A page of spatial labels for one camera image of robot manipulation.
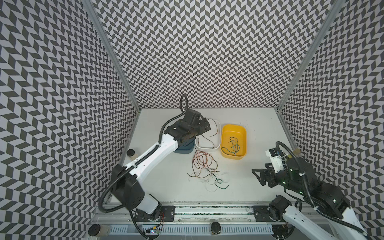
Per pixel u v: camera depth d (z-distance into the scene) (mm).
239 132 1071
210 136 1003
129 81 1052
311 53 832
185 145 628
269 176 553
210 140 1016
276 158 565
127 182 395
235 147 937
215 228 638
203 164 892
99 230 608
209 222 707
